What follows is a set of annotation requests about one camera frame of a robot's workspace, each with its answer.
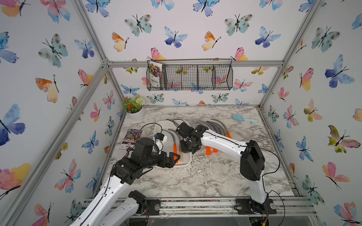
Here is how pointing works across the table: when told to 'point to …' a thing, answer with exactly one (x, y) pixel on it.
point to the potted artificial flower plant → (134, 108)
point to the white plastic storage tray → (172, 144)
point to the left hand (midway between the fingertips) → (174, 155)
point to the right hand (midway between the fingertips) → (184, 148)
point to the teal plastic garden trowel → (240, 118)
